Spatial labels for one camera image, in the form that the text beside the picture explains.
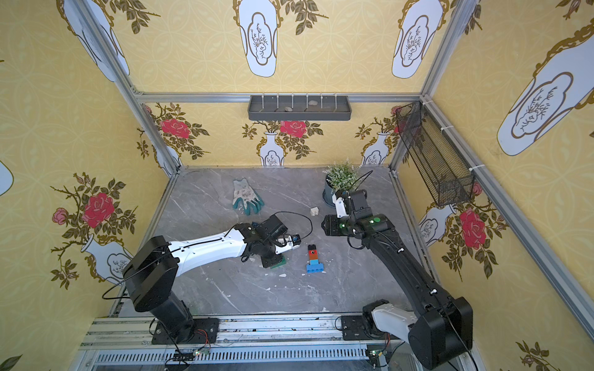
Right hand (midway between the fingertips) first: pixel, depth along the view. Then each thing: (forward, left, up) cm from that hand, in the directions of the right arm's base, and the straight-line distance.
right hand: (328, 225), depth 80 cm
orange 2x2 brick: (-6, +5, -14) cm, 16 cm away
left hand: (-6, +17, -13) cm, 22 cm away
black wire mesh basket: (+20, -42, +9) cm, 47 cm away
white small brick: (+15, +5, -14) cm, 21 cm away
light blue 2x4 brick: (-10, +4, -15) cm, 18 cm away
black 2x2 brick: (-2, +5, -14) cm, 15 cm away
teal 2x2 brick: (-8, +4, -14) cm, 16 cm away
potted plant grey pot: (+20, -1, -6) cm, 20 cm away
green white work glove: (+22, +36, -14) cm, 44 cm away
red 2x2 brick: (-4, +5, -13) cm, 15 cm away
